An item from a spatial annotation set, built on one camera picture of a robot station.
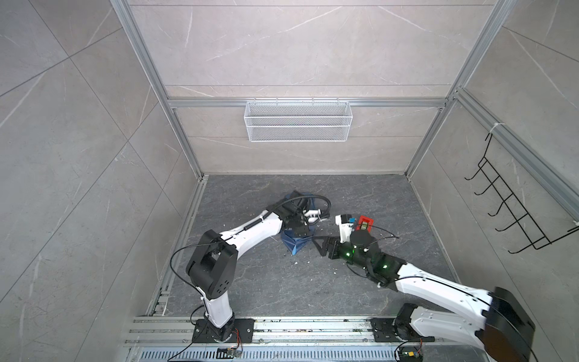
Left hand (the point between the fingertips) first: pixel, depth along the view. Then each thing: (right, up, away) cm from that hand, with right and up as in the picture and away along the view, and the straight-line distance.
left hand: (308, 213), depth 89 cm
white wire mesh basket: (-4, +41, +12) cm, 43 cm away
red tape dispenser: (+27, -5, +6) cm, 28 cm away
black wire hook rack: (+62, +5, -21) cm, 65 cm away
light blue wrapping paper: (-6, -13, +4) cm, 14 cm away
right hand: (+3, -8, -12) cm, 15 cm away
